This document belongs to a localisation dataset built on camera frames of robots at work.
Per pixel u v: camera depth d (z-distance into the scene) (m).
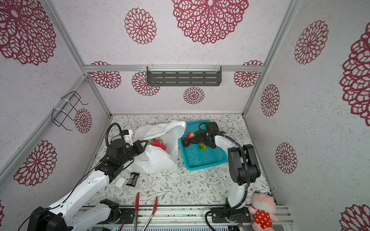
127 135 0.71
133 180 0.84
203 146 0.95
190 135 1.03
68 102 0.78
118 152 0.60
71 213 0.42
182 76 0.95
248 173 0.44
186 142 0.98
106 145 0.59
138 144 0.69
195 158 0.95
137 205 0.76
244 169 0.44
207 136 0.76
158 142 0.94
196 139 1.01
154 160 0.75
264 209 0.71
